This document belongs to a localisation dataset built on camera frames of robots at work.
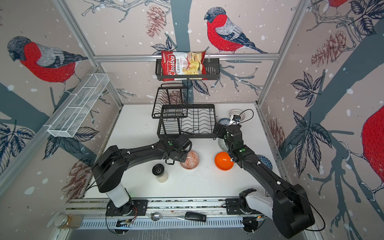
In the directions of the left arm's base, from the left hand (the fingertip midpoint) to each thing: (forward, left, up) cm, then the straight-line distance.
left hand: (183, 156), depth 87 cm
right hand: (+11, -21, +15) cm, 28 cm away
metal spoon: (-29, +12, -2) cm, 31 cm away
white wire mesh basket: (+12, +56, +26) cm, 63 cm away
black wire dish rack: (+15, +2, +18) cm, 24 cm away
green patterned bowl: (+10, -25, -3) cm, 27 cm away
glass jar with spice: (-31, +48, +1) cm, 57 cm away
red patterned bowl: (-1, -5, -5) cm, 7 cm away
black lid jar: (-10, +12, +7) cm, 17 cm away
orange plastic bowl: (-2, -23, -2) cm, 24 cm away
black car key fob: (-29, -7, -1) cm, 30 cm away
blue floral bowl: (+27, -28, 0) cm, 39 cm away
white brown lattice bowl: (+36, -40, 0) cm, 53 cm away
